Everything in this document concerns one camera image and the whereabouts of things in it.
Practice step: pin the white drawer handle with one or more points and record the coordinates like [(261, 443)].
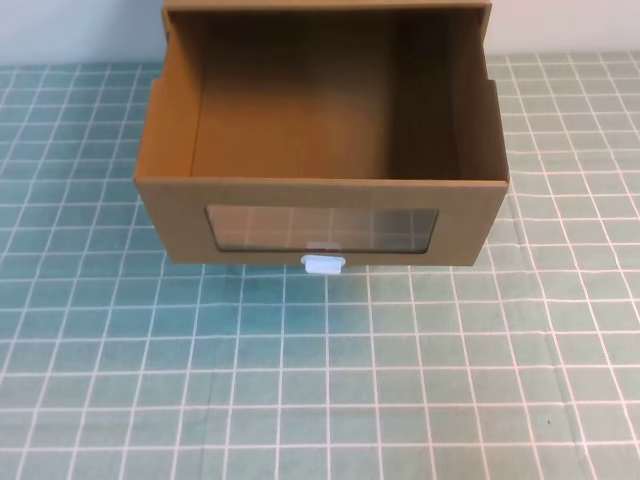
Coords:
[(323, 264)]

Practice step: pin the brown cardboard shoebox drawer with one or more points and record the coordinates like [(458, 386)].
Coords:
[(373, 135)]

